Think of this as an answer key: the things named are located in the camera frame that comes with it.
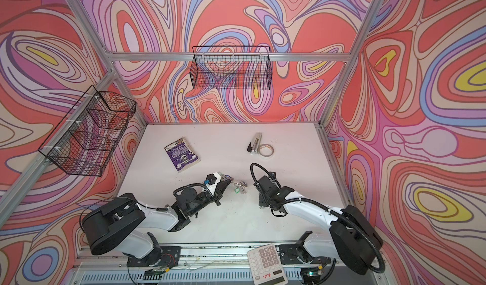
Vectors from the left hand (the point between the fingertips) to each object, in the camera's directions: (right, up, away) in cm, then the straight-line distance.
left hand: (232, 181), depth 79 cm
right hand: (+17, -11, +8) cm, 22 cm away
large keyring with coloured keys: (+3, -3, +2) cm, 5 cm away
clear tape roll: (+17, +12, +28) cm, 35 cm away
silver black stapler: (+12, +17, +29) cm, 36 cm away
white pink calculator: (+13, -30, -9) cm, 34 cm away
